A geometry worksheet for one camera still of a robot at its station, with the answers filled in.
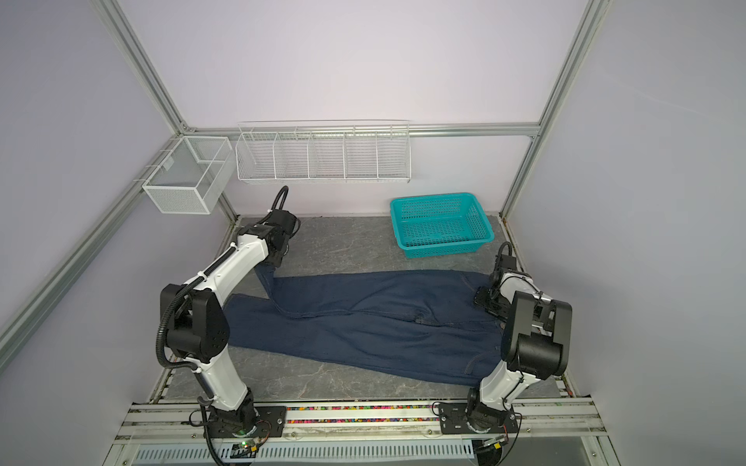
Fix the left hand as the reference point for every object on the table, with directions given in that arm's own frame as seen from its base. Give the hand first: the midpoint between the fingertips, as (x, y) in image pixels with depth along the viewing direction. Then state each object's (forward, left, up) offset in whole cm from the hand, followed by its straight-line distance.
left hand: (258, 257), depth 87 cm
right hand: (-15, -72, -16) cm, 75 cm away
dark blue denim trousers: (-18, -48, -14) cm, 53 cm away
